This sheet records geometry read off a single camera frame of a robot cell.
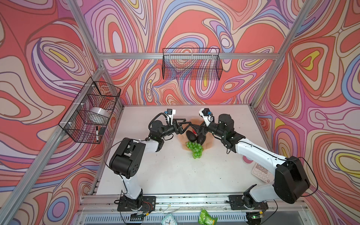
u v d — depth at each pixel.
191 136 0.93
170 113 0.77
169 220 0.68
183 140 0.96
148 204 0.72
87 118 0.72
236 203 0.73
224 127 0.61
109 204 0.75
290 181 0.42
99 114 0.70
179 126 0.74
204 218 0.69
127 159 0.49
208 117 0.70
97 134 0.72
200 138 0.93
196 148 0.86
